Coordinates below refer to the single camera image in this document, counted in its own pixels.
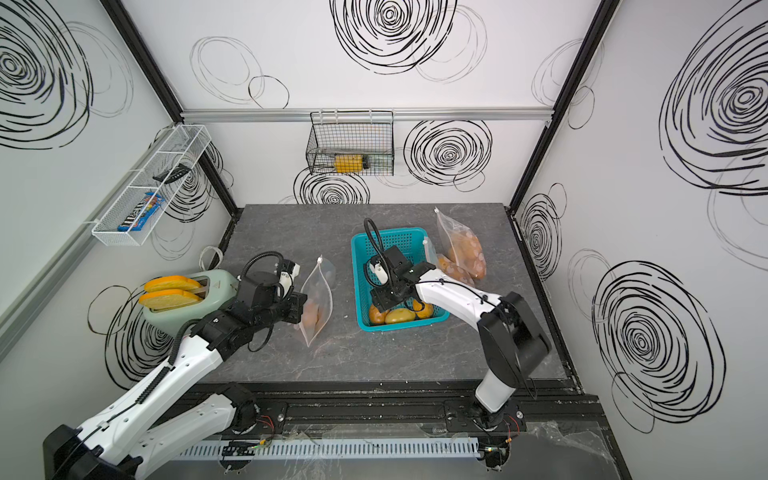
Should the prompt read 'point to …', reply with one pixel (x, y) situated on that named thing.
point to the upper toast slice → (171, 282)
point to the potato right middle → (426, 313)
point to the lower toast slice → (162, 299)
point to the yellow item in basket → (347, 163)
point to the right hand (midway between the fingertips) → (385, 296)
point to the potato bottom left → (377, 317)
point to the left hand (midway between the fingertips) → (306, 297)
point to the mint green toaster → (217, 287)
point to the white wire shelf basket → (186, 144)
